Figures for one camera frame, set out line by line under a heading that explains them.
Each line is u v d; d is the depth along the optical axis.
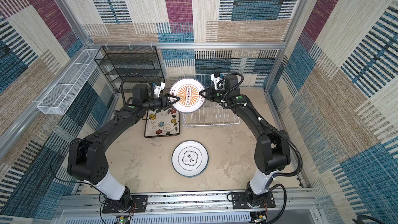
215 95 0.74
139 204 0.73
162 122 0.99
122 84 0.73
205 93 0.80
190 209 0.73
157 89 0.77
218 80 0.77
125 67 1.08
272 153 0.46
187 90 0.83
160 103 0.74
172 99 0.80
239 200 0.73
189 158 0.85
